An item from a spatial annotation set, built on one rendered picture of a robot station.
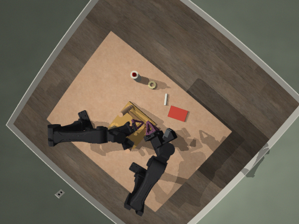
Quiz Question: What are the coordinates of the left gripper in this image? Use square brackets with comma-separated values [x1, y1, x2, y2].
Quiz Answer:
[117, 119, 144, 136]

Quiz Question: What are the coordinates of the red flat block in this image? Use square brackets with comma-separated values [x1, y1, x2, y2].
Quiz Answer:
[168, 106, 188, 122]

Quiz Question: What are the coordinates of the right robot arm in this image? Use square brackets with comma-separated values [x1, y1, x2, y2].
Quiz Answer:
[124, 128, 177, 216]

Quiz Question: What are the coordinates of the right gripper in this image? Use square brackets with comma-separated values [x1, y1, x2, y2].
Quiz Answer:
[144, 121, 164, 150]

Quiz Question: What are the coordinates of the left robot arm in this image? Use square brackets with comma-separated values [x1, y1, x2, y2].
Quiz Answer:
[48, 110, 134, 150]

